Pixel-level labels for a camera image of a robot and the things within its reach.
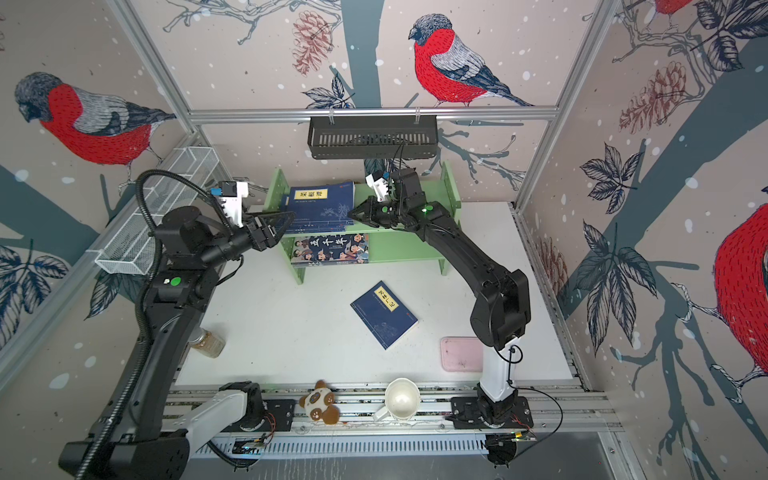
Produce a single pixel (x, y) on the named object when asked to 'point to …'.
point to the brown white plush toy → (318, 404)
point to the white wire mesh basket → (128, 247)
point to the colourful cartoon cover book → (330, 249)
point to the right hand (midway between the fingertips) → (347, 218)
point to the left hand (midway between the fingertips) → (283, 215)
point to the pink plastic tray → (461, 354)
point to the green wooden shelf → (447, 193)
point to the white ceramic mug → (402, 399)
